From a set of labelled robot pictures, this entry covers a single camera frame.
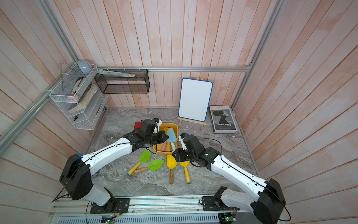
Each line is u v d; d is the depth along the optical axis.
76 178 0.44
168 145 0.94
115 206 0.72
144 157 0.92
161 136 0.72
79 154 0.46
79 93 0.75
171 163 0.89
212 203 0.73
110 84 1.04
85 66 0.82
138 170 0.84
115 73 0.92
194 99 0.97
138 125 1.07
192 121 1.03
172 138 0.85
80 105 0.75
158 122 0.77
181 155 0.67
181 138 0.72
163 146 0.93
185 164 0.88
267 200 0.39
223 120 1.07
